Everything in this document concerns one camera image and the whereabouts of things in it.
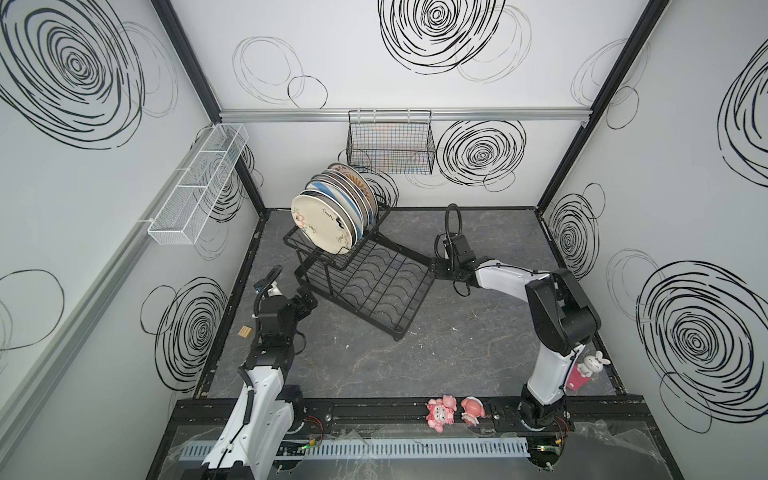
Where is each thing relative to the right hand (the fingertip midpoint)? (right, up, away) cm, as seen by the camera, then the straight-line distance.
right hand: (438, 267), depth 98 cm
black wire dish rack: (-20, -4, -2) cm, 21 cm away
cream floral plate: (-33, +13, -25) cm, 43 cm away
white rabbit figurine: (+35, -22, -23) cm, 48 cm away
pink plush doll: (-4, -33, -27) cm, 42 cm away
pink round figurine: (+4, -33, -25) cm, 42 cm away
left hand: (-42, -5, -15) cm, 45 cm away
